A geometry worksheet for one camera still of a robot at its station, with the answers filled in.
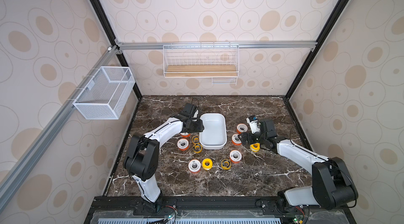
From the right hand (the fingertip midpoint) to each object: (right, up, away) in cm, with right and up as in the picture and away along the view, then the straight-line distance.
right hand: (244, 134), depth 90 cm
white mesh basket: (-91, +23, +17) cm, 96 cm away
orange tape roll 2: (-28, -17, -5) cm, 33 cm away
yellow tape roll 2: (+7, -8, +2) cm, 11 cm away
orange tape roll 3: (-5, -12, -1) cm, 13 cm away
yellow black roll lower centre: (-11, -16, -4) cm, 19 cm away
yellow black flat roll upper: (-28, -4, +5) cm, 29 cm away
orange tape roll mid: (-36, -6, +4) cm, 37 cm away
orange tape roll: (-35, -1, +7) cm, 36 cm away
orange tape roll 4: (+1, +3, +10) cm, 11 cm away
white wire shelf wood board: (-13, +45, +10) cm, 47 cm away
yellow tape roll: (-21, -16, -4) cm, 27 cm away
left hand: (-23, +5, 0) cm, 23 cm away
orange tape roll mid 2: (-4, -4, +4) cm, 7 cm away
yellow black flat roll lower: (-27, -8, +2) cm, 28 cm away
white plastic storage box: (-16, -1, +8) cm, 18 cm away
